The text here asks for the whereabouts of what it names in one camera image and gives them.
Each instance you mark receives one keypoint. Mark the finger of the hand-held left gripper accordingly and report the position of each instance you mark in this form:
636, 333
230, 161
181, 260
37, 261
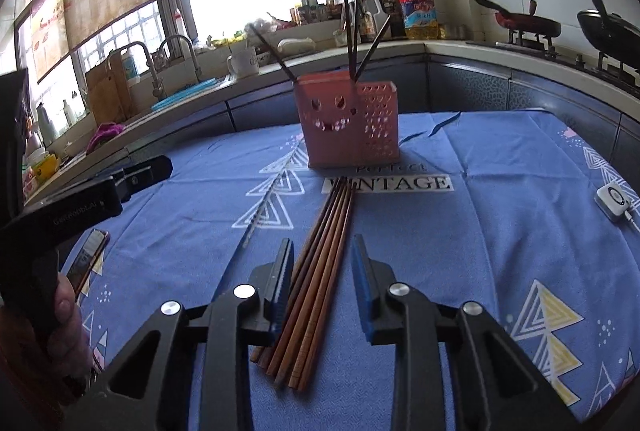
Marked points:
145, 173

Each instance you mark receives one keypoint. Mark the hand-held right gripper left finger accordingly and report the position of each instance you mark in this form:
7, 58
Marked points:
282, 281

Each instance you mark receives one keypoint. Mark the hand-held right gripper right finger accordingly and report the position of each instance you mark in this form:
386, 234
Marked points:
362, 291

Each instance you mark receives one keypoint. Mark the bunch of wooden chopsticks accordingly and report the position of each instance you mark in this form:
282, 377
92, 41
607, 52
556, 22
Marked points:
312, 291

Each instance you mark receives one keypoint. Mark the thin grey metal stick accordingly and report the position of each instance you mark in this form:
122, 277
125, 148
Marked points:
258, 219

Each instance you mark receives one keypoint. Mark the pink utensil holder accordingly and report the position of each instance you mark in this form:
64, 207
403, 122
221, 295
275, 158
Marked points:
345, 136

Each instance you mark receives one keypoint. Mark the dark brown chopstick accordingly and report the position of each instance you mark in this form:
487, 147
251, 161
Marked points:
372, 48
356, 36
272, 53

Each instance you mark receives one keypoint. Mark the person's left forearm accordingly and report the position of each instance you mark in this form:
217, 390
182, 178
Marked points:
20, 386

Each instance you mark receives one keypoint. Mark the person's left hand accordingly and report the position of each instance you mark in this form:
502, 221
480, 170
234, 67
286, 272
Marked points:
70, 326

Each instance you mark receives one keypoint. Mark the pink rag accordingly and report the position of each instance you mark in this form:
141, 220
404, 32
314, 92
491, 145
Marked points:
105, 136

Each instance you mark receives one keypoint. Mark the blue plastic basin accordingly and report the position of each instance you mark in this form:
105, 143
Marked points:
180, 97

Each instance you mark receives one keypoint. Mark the wooden cutting board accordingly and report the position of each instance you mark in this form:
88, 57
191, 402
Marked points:
107, 91

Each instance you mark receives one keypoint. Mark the blue printed tablecloth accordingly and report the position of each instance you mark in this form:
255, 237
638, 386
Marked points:
450, 251

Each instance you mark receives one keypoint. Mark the angular steel faucet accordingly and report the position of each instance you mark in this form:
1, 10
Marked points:
151, 66

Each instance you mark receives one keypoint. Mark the blue label bottle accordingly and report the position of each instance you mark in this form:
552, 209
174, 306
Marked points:
130, 66

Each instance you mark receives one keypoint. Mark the curved steel faucet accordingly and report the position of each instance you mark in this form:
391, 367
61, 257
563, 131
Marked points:
195, 61

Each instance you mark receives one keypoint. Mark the white mug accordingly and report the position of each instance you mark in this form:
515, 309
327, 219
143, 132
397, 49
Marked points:
245, 63

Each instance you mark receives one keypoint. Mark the white bottle with red cap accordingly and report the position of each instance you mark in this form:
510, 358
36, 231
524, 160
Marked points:
177, 23

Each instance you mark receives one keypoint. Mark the white bag of garlic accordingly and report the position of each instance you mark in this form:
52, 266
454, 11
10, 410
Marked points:
262, 26

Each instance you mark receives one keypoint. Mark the white gourd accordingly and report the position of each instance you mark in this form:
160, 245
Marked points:
295, 46

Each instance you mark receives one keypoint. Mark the dark base cabinet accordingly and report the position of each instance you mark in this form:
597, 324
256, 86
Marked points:
450, 86

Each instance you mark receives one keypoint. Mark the row of spice jars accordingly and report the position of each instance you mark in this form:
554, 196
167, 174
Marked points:
310, 13

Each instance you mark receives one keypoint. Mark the small glass jar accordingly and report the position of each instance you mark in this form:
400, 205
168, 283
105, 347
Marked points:
340, 37

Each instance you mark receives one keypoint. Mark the small white square device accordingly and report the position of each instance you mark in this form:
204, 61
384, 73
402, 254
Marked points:
612, 200

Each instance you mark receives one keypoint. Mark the white plastic jug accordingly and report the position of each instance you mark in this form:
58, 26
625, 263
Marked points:
372, 18

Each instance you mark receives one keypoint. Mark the dark kitchen rack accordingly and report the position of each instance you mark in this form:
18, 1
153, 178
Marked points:
396, 18

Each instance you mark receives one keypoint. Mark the yellow cooking oil bottle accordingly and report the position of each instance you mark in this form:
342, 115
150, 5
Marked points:
419, 16

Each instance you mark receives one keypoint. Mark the black red frying pan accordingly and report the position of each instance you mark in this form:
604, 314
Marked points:
530, 23

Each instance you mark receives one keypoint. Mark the black wok with lid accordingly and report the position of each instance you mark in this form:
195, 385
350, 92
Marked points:
615, 31

